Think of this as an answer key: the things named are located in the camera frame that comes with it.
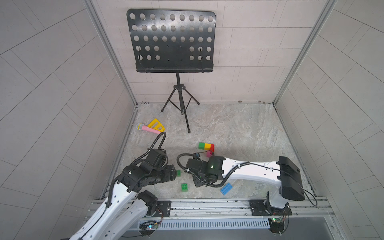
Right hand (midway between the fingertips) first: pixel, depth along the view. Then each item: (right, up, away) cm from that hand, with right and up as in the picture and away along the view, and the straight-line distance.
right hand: (197, 183), depth 73 cm
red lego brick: (+9, +14, +18) cm, 25 cm away
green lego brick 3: (-7, -3, +3) cm, 8 cm away
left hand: (-11, +5, -1) cm, 12 cm away
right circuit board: (+37, -18, -4) cm, 41 cm away
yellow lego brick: (+6, +14, +19) cm, 24 cm away
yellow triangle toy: (-29, +27, +29) cm, 49 cm away
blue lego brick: (+14, -5, +4) cm, 16 cm away
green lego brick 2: (+2, +14, +20) cm, 25 cm away
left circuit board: (-22, -16, -6) cm, 28 cm away
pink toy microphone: (-39, +26, +25) cm, 53 cm away
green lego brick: (-9, +6, -3) cm, 11 cm away
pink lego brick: (+7, +11, +15) cm, 19 cm away
